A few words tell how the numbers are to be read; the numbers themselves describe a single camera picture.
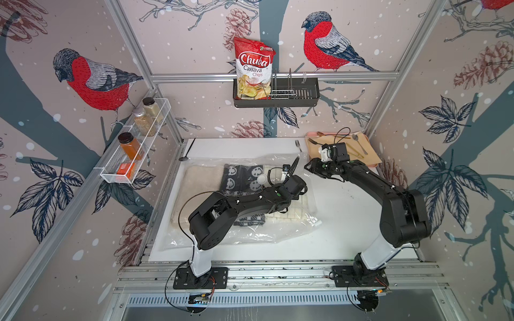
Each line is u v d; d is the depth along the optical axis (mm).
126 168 666
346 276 718
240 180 973
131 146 663
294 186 684
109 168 657
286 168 778
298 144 1180
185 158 1106
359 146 1175
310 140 1190
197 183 971
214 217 528
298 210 878
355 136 1214
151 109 798
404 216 462
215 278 730
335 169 688
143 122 744
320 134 1222
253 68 790
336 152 729
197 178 1008
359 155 1111
